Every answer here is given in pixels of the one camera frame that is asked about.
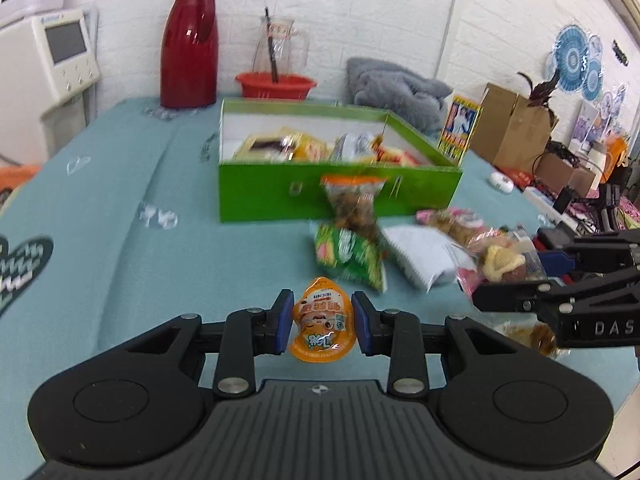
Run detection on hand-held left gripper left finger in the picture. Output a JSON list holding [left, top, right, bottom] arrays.
[[122, 288, 295, 397]]

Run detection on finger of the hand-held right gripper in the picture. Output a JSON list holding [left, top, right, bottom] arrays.
[[536, 227, 640, 283], [472, 266, 640, 322]]

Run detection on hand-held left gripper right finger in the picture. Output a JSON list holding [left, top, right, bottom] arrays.
[[351, 290, 523, 397]]

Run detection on orange jelly cup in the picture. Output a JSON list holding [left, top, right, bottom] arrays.
[[288, 276, 358, 364]]

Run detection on green cardboard box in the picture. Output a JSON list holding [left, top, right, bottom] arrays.
[[218, 98, 464, 224]]

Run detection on white and orange snack packet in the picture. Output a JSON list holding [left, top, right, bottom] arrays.
[[329, 131, 377, 164]]

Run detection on yellow snack packet red label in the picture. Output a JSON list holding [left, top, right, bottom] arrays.
[[284, 130, 332, 162]]

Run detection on beige and brown bar packet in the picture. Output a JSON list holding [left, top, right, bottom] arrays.
[[234, 132, 292, 162]]

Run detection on clear bag of yellow snacks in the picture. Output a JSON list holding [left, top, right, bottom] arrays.
[[457, 238, 550, 293]]

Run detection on white power strip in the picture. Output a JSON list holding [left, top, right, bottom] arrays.
[[522, 187, 577, 227]]

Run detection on green snack packet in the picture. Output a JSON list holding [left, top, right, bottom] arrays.
[[313, 220, 389, 294]]

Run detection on small cardboard box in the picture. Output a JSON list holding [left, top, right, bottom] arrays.
[[532, 152, 599, 197]]

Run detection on white foil bag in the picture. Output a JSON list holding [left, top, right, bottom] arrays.
[[382, 224, 479, 292]]

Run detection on pink snack packet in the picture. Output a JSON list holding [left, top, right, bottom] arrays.
[[416, 207, 502, 247]]

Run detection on white round device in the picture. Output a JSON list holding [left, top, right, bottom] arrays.
[[487, 172, 515, 194]]

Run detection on orange-topped brown snack packet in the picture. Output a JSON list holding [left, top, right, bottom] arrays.
[[320, 173, 390, 242]]

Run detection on large cardboard box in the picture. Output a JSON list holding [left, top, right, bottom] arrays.
[[469, 82, 559, 174]]

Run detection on yellow and green carton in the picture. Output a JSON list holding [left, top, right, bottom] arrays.
[[438, 94, 484, 164]]

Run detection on purple leaf plant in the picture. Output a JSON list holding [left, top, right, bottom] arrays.
[[517, 67, 564, 112]]

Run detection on teal tablecloth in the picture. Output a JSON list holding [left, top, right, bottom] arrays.
[[0, 95, 640, 476]]

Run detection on blue paper fan decoration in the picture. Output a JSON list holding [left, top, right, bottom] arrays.
[[544, 22, 609, 104]]

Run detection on grey fluffy cloth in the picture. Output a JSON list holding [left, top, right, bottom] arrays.
[[345, 57, 454, 137]]

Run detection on red plastic basket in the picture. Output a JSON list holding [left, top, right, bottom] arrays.
[[235, 72, 318, 101]]

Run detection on glass pitcher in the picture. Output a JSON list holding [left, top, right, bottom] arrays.
[[251, 15, 311, 79]]

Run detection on black stirring stick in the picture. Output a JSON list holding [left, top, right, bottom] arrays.
[[263, 6, 280, 84]]

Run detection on red thermos jug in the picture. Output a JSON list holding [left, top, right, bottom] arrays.
[[159, 0, 220, 110]]

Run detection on orange plastic basin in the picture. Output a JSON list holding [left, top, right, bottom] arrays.
[[0, 163, 44, 197]]

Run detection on white appliance with screen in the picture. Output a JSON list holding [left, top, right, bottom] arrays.
[[0, 8, 103, 167]]

